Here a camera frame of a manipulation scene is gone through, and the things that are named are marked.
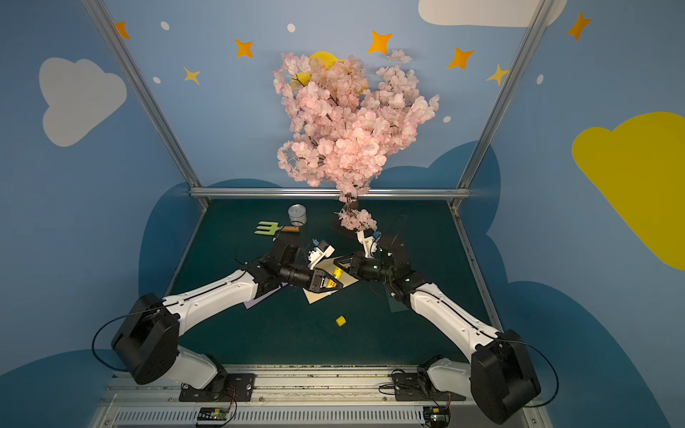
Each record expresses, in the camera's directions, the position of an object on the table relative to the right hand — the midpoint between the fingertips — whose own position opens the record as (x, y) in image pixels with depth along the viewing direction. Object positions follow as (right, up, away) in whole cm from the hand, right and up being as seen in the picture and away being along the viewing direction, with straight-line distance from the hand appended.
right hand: (339, 260), depth 77 cm
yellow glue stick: (-1, -3, -2) cm, 4 cm away
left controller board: (-35, -42, -5) cm, 55 cm away
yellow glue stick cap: (0, -21, +9) cm, 23 cm away
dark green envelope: (+19, -18, +15) cm, 30 cm away
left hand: (+1, -6, -1) cm, 6 cm away
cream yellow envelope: (-10, -15, +16) cm, 24 cm away
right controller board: (+27, -43, -4) cm, 51 cm away
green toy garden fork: (-29, +10, +35) cm, 46 cm away
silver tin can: (-19, +15, +34) cm, 42 cm away
